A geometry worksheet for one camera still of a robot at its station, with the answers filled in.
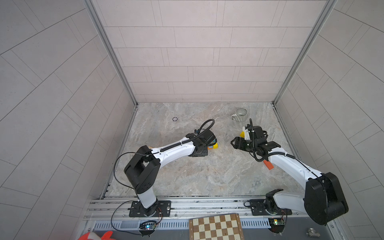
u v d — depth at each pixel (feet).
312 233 2.10
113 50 2.86
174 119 3.52
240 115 3.52
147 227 2.11
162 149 1.58
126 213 2.28
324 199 1.28
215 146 2.98
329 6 2.33
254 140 2.15
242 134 2.53
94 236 1.96
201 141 2.02
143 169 1.43
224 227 2.11
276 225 2.23
